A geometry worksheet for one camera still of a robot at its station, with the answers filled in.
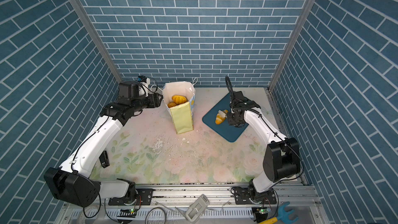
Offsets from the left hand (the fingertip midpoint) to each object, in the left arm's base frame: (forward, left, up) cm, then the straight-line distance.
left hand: (158, 95), depth 77 cm
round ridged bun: (+11, -7, -15) cm, 20 cm away
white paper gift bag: (-5, -11, -10) cm, 16 cm away
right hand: (-4, -39, -15) cm, 42 cm away
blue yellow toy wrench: (-49, -58, -26) cm, 80 cm away
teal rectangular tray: (-6, -39, -28) cm, 49 cm away
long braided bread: (+4, -34, -24) cm, 42 cm away
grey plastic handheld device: (-45, -20, -27) cm, 56 cm away
